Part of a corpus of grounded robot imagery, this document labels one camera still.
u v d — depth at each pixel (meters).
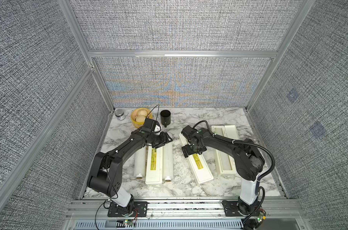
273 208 0.75
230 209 0.73
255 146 0.49
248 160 0.52
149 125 0.70
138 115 1.11
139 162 0.84
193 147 0.78
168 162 0.84
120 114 1.09
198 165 0.80
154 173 0.78
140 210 0.74
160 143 0.78
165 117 1.04
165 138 0.77
